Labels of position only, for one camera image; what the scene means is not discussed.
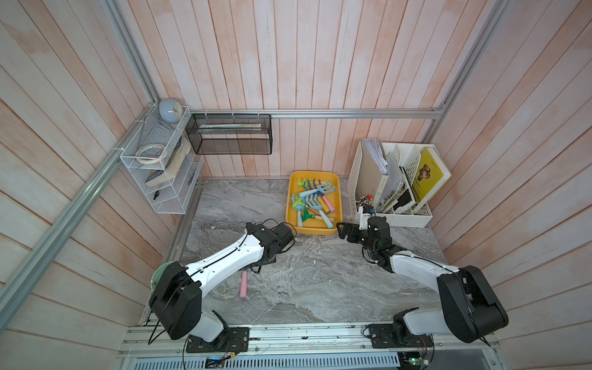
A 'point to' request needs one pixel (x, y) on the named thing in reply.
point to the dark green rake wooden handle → (305, 216)
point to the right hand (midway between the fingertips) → (345, 223)
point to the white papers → (376, 149)
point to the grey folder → (395, 178)
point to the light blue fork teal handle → (314, 204)
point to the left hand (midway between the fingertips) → (251, 261)
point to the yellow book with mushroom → (429, 174)
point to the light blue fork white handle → (324, 188)
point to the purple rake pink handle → (331, 207)
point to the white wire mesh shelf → (169, 184)
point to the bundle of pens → (366, 200)
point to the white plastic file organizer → (401, 208)
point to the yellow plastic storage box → (294, 204)
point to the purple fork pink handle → (243, 285)
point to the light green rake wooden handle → (305, 182)
